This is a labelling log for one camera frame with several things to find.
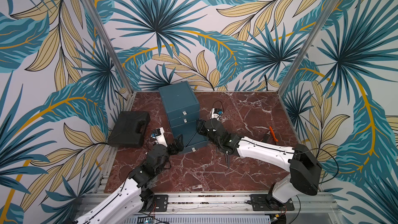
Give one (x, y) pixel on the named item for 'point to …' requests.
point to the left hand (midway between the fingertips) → (176, 139)
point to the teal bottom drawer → (197, 142)
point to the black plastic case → (130, 130)
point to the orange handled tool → (274, 138)
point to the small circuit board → (148, 222)
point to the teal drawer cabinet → (182, 109)
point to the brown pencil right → (226, 157)
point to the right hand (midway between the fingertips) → (198, 122)
